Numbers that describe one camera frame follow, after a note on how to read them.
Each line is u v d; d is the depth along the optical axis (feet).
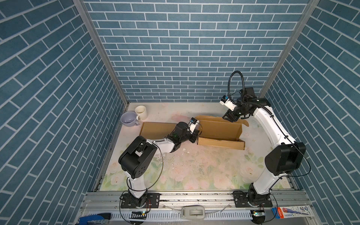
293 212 2.29
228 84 2.35
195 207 2.25
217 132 3.03
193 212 2.25
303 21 2.49
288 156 1.49
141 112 3.34
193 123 2.63
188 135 2.64
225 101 2.42
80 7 2.30
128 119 3.44
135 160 1.59
